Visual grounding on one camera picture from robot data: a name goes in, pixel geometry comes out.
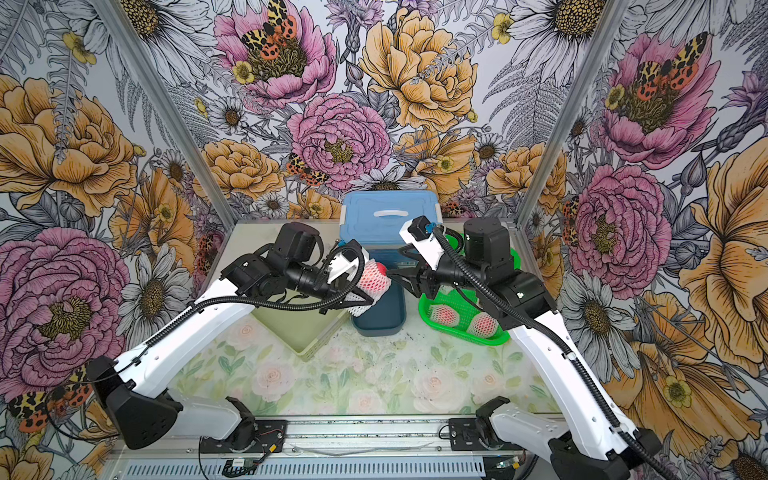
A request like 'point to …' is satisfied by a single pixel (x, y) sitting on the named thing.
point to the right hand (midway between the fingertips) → (396, 268)
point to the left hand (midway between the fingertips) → (365, 307)
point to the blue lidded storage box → (375, 218)
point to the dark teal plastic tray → (384, 317)
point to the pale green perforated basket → (302, 331)
